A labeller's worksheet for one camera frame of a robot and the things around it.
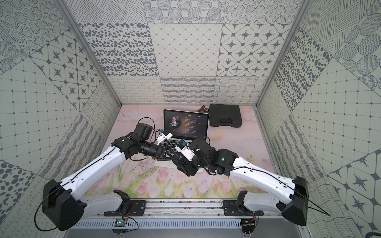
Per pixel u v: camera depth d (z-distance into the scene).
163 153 0.62
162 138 0.69
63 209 0.38
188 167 0.60
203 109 1.15
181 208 0.76
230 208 0.73
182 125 0.96
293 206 0.38
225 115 1.15
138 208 0.73
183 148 0.59
